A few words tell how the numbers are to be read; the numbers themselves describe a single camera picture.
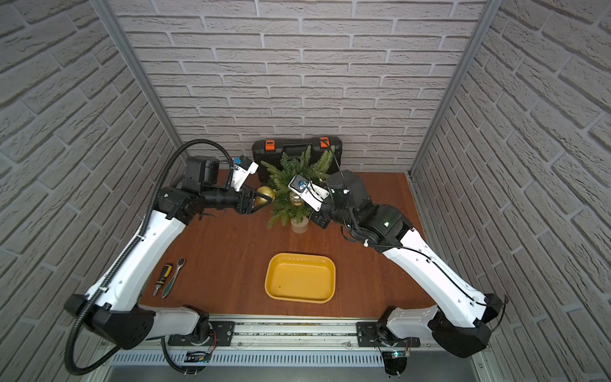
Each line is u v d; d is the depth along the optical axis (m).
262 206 0.64
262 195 0.64
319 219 0.54
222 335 0.73
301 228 0.96
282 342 0.73
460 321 0.39
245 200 0.58
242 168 0.59
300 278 0.86
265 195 0.64
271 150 0.90
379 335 0.66
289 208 0.82
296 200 0.71
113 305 0.38
